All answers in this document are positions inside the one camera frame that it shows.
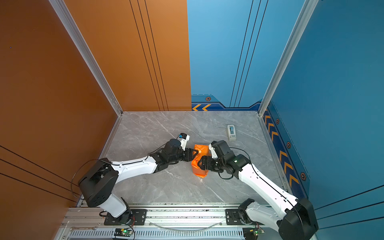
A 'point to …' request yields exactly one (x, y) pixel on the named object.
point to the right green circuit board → (251, 233)
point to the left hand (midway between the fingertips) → (196, 151)
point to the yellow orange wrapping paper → (203, 150)
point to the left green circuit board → (124, 232)
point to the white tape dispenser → (231, 132)
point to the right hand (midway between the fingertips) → (201, 165)
